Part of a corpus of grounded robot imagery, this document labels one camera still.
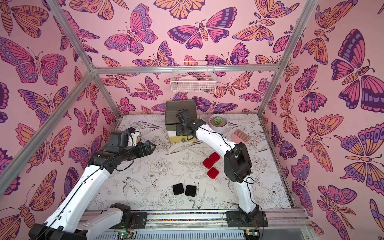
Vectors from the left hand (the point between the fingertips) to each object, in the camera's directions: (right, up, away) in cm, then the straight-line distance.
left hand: (150, 146), depth 77 cm
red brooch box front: (+33, -17, +12) cm, 39 cm away
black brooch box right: (+20, -25, +6) cm, 33 cm away
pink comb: (+54, +3, +29) cm, 61 cm away
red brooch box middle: (+31, -13, +16) cm, 37 cm away
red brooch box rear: (+35, -9, +19) cm, 41 cm away
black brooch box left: (+13, -25, +7) cm, 29 cm away
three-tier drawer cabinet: (+8, +22, +18) cm, 30 cm away
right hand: (+12, +8, +13) cm, 19 cm away
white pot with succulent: (+38, +13, +24) cm, 47 cm away
